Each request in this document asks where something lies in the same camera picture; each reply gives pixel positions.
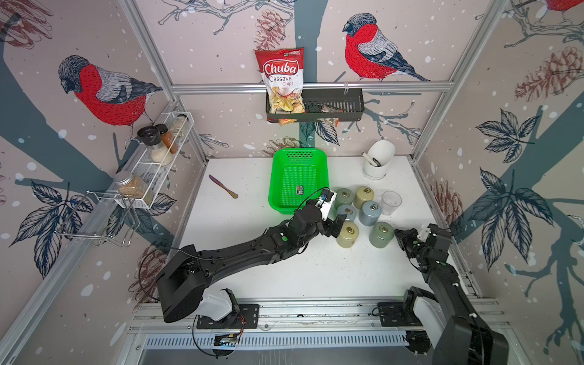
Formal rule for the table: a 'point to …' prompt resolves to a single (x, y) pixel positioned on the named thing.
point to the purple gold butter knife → (234, 195)
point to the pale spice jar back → (179, 125)
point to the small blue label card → (299, 190)
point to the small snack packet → (330, 122)
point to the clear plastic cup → (390, 201)
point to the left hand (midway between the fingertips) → (339, 205)
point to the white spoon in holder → (372, 161)
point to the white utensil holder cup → (384, 151)
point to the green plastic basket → (295, 174)
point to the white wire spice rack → (112, 219)
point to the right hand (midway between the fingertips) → (393, 226)
